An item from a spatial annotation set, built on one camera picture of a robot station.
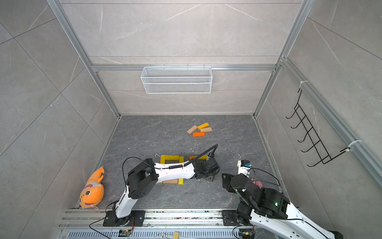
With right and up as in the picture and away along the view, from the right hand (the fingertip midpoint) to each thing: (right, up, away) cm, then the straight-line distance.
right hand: (228, 177), depth 70 cm
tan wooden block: (-7, +22, +41) cm, 47 cm away
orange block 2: (-13, +19, +37) cm, 44 cm away
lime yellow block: (-24, -7, +14) cm, 29 cm away
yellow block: (-29, +4, +25) cm, 39 cm away
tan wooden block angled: (-18, +22, +40) cm, 50 cm away
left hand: (-5, -3, +16) cm, 17 cm away
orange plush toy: (-68, -9, +3) cm, 68 cm away
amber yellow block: (-10, +25, +41) cm, 49 cm away
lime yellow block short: (-25, +3, +25) cm, 35 cm away
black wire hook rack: (+39, +13, -3) cm, 41 cm away
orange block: (-18, +4, +25) cm, 31 cm away
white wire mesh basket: (-28, +57, +30) cm, 70 cm away
